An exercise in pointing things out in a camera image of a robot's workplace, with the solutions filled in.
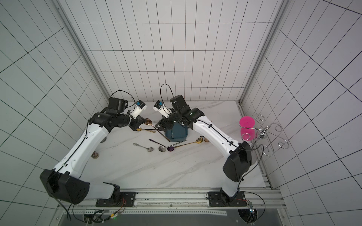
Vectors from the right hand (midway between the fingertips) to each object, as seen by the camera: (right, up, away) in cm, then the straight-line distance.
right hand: (155, 121), depth 75 cm
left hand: (-8, -1, +2) cm, 8 cm away
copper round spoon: (-3, -1, +1) cm, 4 cm away
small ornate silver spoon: (-7, -19, +15) cm, 26 cm away
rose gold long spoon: (+31, -14, +20) cm, 39 cm away
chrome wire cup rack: (+54, -6, -8) cm, 55 cm away
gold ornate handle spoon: (-17, -8, +25) cm, 31 cm away
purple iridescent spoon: (+6, -19, +17) cm, 26 cm away
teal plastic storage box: (+11, -10, +25) cm, 30 cm away
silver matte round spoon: (+2, -19, +16) cm, 25 cm away
